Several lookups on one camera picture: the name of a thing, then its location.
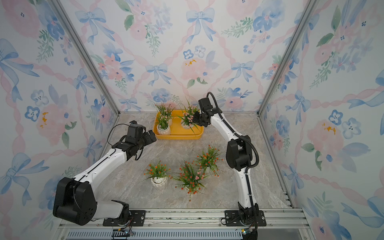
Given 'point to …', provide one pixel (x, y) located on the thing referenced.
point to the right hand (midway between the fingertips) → (192, 119)
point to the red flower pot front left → (158, 174)
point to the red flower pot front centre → (188, 179)
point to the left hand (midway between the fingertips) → (149, 135)
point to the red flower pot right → (207, 160)
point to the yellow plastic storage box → (177, 132)
